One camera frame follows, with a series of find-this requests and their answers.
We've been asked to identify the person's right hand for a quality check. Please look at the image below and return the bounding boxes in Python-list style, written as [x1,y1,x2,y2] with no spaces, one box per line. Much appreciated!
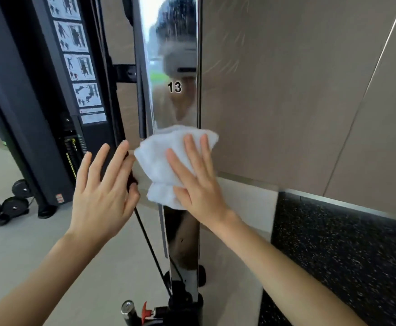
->
[165,133,241,235]

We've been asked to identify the white cleaning cloth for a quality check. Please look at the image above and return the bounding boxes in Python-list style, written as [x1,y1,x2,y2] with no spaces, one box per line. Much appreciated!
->
[133,125,220,211]

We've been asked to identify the black weight stack cover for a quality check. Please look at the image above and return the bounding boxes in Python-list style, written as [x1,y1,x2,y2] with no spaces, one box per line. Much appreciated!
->
[0,0,117,220]

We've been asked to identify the person's right forearm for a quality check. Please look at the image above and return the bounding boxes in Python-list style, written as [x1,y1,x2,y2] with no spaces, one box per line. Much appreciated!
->
[216,213,368,326]

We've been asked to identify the person's left forearm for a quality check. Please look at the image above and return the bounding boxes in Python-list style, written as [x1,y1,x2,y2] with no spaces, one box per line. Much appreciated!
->
[0,230,109,326]

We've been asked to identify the black weight stack plates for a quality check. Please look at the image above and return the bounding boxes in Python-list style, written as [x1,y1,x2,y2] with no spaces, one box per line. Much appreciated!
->
[63,135,88,182]

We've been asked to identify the chrome numbered machine column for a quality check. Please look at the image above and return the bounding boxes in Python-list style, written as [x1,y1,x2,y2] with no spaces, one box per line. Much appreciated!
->
[125,151,175,299]
[131,0,202,302]

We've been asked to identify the strip of exercise pictogram stickers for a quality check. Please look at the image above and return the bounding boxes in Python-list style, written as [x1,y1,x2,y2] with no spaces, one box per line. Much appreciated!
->
[47,0,107,125]

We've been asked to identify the black adjustable pulley carriage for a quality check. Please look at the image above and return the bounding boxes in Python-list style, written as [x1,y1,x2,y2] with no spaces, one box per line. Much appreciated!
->
[121,280,205,326]
[0,179,35,228]

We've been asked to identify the person's left hand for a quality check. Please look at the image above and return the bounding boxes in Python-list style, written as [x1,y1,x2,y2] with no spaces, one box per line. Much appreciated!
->
[67,140,141,250]

